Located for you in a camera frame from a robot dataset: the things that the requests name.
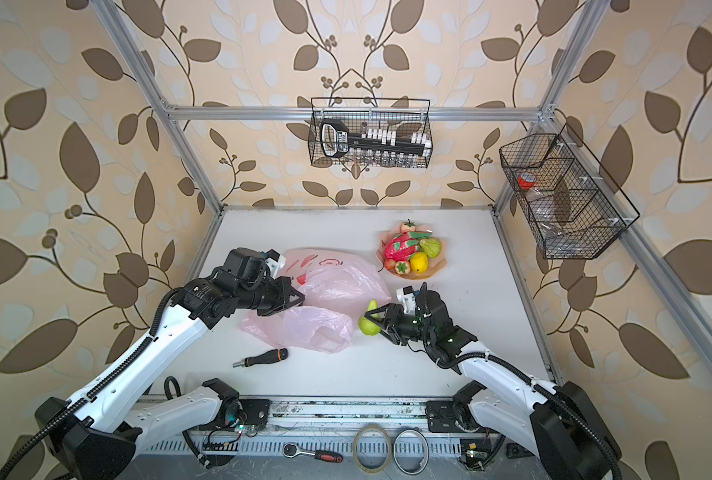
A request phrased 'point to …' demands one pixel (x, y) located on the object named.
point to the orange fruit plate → (435, 264)
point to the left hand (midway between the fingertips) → (308, 296)
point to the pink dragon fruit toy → (405, 245)
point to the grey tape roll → (427, 455)
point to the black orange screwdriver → (264, 358)
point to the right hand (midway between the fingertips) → (368, 324)
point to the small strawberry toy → (402, 267)
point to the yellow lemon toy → (419, 262)
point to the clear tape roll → (357, 460)
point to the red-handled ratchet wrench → (292, 449)
